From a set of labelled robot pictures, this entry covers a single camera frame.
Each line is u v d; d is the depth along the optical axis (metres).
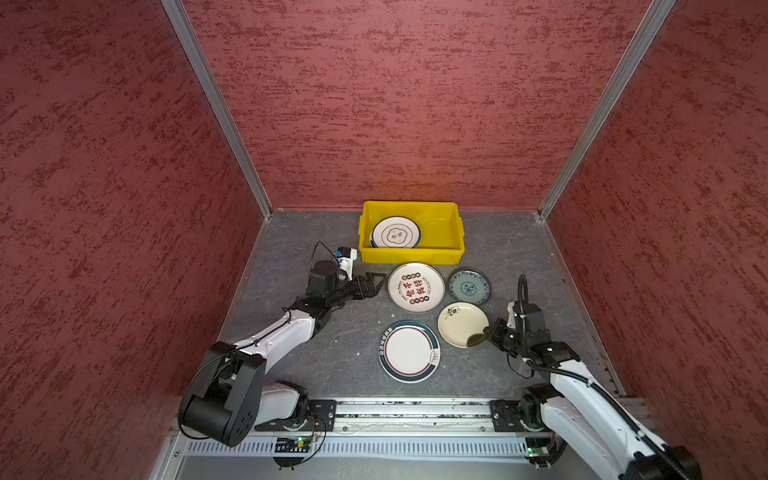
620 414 0.47
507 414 0.75
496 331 0.76
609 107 0.88
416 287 0.98
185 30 0.73
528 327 0.65
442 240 1.08
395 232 1.10
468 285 1.00
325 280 0.65
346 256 0.77
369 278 0.76
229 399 0.41
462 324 0.89
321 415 0.74
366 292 0.75
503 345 0.75
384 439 0.71
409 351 0.85
